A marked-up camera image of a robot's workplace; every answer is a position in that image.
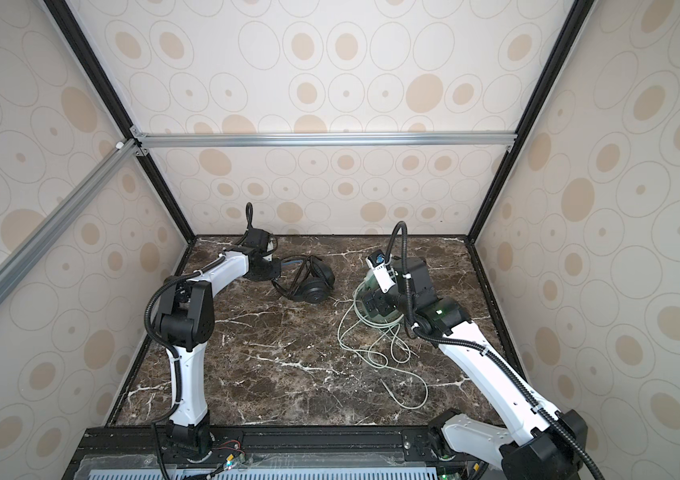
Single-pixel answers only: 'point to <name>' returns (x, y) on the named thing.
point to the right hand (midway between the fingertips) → (380, 281)
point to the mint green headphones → (371, 281)
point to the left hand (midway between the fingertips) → (284, 264)
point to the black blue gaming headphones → (304, 278)
